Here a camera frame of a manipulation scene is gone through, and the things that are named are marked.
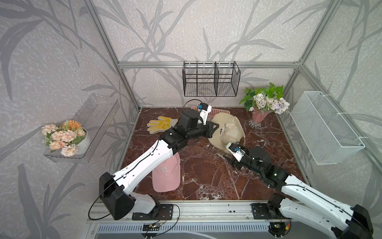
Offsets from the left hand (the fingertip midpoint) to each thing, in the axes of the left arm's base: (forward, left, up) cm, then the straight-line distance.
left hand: (219, 126), depth 68 cm
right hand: (-4, -6, -13) cm, 15 cm away
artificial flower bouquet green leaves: (+23, -32, -3) cm, 40 cm away
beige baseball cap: (+6, -8, -12) cm, 15 cm away
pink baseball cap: (-14, +27, -29) cm, 42 cm away
